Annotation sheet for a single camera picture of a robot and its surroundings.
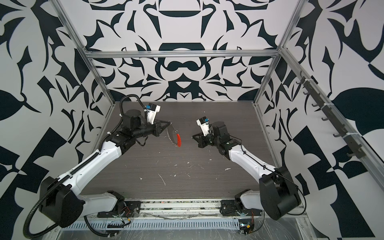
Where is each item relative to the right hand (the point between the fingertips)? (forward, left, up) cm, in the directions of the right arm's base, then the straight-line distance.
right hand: (195, 135), depth 82 cm
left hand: (+2, +12, +11) cm, 17 cm away
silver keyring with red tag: (-3, +11, +3) cm, 11 cm away
